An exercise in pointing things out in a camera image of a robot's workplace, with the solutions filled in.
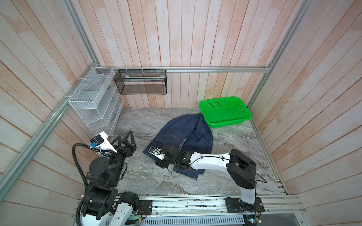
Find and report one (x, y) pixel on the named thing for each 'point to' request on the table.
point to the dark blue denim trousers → (192, 133)
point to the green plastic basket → (224, 111)
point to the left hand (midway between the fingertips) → (128, 136)
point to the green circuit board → (251, 219)
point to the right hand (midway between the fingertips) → (157, 154)
